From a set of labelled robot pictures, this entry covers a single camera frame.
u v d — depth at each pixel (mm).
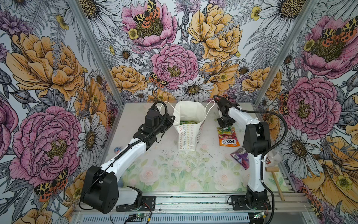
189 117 967
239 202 742
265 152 579
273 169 853
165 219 1116
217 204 760
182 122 968
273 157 910
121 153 489
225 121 867
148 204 737
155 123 650
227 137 968
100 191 412
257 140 585
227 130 985
